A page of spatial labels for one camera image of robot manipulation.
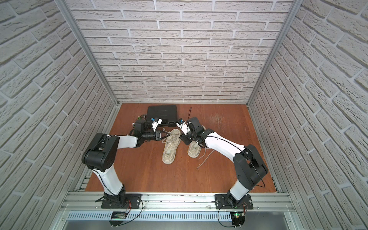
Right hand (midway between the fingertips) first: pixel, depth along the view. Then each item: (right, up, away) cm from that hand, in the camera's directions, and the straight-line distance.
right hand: (184, 134), depth 88 cm
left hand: (-9, 0, +2) cm, 10 cm away
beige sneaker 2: (+6, -9, -3) cm, 11 cm away
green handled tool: (-37, +11, +21) cm, 44 cm away
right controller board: (+27, -40, -18) cm, 52 cm away
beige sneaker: (-9, -11, -1) cm, 14 cm away
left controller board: (-34, -40, -18) cm, 55 cm away
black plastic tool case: (-14, +14, +21) cm, 28 cm away
